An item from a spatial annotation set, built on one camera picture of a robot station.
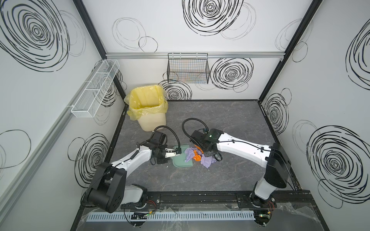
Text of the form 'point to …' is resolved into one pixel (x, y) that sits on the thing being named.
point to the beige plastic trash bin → (152, 121)
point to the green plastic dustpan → (178, 160)
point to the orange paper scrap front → (197, 157)
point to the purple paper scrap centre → (189, 152)
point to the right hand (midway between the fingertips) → (210, 152)
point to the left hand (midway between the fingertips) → (169, 153)
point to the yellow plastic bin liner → (145, 100)
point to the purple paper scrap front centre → (206, 161)
